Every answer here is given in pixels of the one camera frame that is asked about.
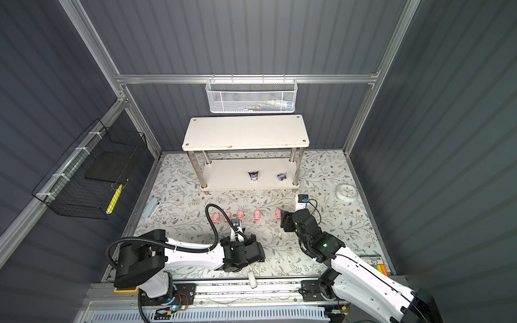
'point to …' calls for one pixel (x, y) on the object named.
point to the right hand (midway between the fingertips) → (290, 213)
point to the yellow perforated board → (111, 205)
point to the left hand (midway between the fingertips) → (247, 239)
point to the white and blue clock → (347, 192)
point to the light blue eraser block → (151, 208)
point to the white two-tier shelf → (247, 153)
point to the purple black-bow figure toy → (282, 176)
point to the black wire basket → (88, 181)
